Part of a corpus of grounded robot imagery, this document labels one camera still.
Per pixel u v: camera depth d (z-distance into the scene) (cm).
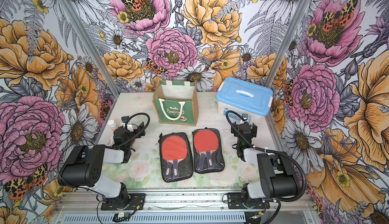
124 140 72
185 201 76
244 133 69
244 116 79
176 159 85
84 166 47
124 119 80
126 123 79
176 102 86
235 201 74
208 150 90
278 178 44
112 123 96
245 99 94
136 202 74
